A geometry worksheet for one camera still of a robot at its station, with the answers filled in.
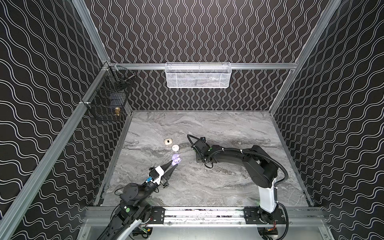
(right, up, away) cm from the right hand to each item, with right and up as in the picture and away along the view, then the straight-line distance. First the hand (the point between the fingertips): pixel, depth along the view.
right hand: (202, 157), depth 97 cm
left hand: (-14, +4, -34) cm, 36 cm away
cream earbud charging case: (-23, +10, +4) cm, 25 cm away
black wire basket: (-59, +38, -4) cm, 70 cm away
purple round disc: (-13, +6, -32) cm, 35 cm away
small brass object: (-48, +29, -14) cm, 58 cm away
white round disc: (-18, +6, +2) cm, 19 cm away
